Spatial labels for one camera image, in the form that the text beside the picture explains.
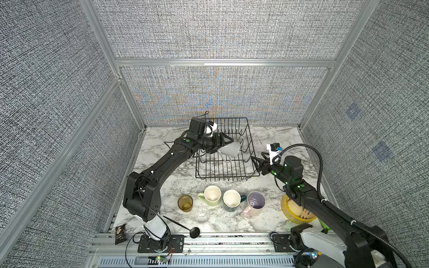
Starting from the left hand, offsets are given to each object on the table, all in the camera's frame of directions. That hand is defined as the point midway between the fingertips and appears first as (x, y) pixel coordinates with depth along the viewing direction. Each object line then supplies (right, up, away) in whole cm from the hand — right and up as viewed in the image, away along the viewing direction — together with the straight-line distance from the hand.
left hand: (232, 142), depth 78 cm
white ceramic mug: (-1, -4, -2) cm, 4 cm away
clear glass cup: (-14, -36, +4) cm, 39 cm away
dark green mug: (0, -27, +4) cm, 28 cm away
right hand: (+12, -4, +1) cm, 13 cm away
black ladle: (-17, -41, -3) cm, 44 cm away
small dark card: (-50, -42, -4) cm, 65 cm away
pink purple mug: (+13, -29, +5) cm, 32 cm away
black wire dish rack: (-9, -15, +19) cm, 26 cm away
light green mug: (-9, -28, +8) cm, 30 cm away
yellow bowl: (+28, -34, -1) cm, 44 cm away
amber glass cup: (-24, -32, +9) cm, 40 cm away
